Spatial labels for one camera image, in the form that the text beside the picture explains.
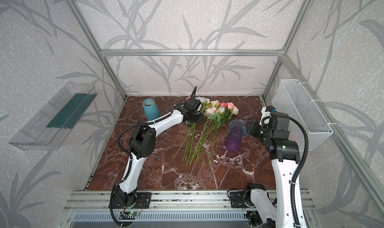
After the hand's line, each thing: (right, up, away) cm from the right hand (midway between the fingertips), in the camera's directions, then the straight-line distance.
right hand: (247, 118), depth 70 cm
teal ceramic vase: (-52, +4, +19) cm, 56 cm away
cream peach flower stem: (-11, +8, +38) cm, 41 cm away
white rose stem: (-29, -10, +29) cm, 42 cm away
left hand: (-20, 0, +27) cm, 34 cm away
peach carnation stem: (-15, 0, +32) cm, 35 cm away
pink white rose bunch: (-4, +4, +32) cm, 33 cm away
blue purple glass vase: (-2, -16, +23) cm, 28 cm away
